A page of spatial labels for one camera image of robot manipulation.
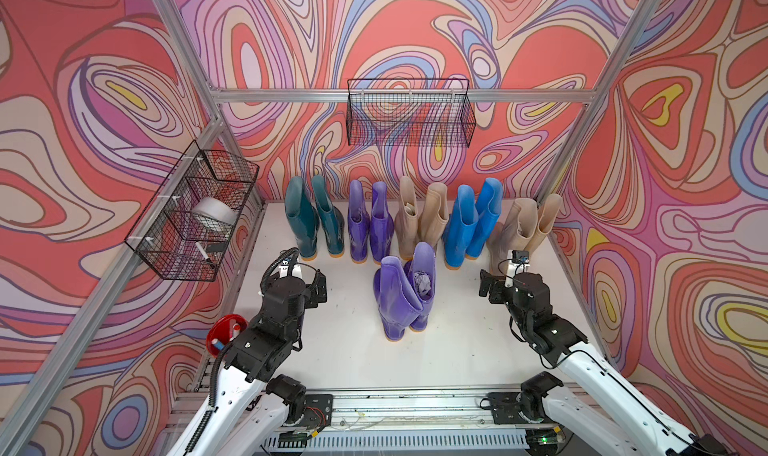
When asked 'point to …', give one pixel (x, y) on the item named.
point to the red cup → (225, 329)
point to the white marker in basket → (208, 259)
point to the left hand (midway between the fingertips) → (304, 273)
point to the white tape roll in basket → (217, 209)
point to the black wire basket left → (187, 228)
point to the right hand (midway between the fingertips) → (499, 279)
